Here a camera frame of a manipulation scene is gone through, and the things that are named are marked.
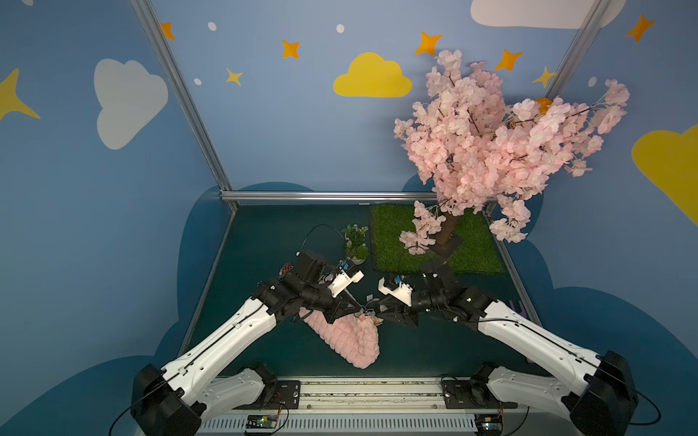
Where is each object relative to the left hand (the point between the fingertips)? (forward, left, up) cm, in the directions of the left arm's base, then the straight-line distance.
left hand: (358, 303), depth 71 cm
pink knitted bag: (-5, 0, -12) cm, 13 cm away
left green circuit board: (-25, +25, -21) cm, 41 cm away
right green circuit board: (-24, -36, -21) cm, 48 cm away
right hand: (+2, -7, -3) cm, 8 cm away
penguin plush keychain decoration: (0, -4, -7) cm, 8 cm away
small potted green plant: (+28, 0, -16) cm, 32 cm away
